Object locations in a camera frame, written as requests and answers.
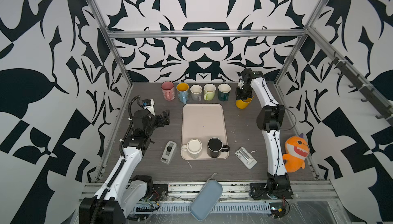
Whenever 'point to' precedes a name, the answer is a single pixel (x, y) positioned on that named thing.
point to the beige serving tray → (203, 121)
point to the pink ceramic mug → (168, 90)
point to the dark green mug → (223, 90)
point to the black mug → (215, 147)
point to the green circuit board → (277, 209)
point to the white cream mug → (194, 147)
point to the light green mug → (209, 90)
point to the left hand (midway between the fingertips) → (159, 109)
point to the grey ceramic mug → (196, 92)
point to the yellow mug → (243, 104)
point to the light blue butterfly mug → (182, 89)
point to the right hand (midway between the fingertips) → (237, 96)
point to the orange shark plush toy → (297, 149)
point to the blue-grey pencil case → (206, 199)
